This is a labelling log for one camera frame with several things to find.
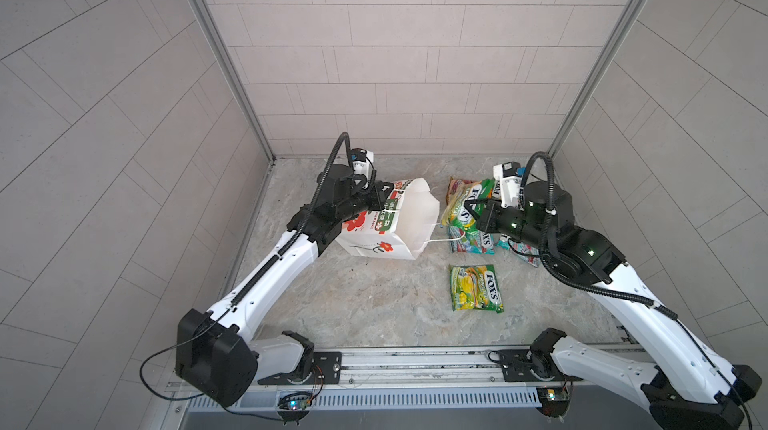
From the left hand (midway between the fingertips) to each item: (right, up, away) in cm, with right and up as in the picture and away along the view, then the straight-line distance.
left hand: (400, 183), depth 72 cm
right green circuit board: (+35, -50, -4) cm, 62 cm away
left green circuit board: (-22, -47, -8) cm, 53 cm away
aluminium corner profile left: (-51, +31, +23) cm, 64 cm away
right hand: (+13, -5, -8) cm, 16 cm away
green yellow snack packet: (+13, -7, -8) cm, 17 cm away
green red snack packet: (+24, -19, +19) cm, 36 cm away
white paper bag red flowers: (+2, -13, +14) cm, 19 cm away
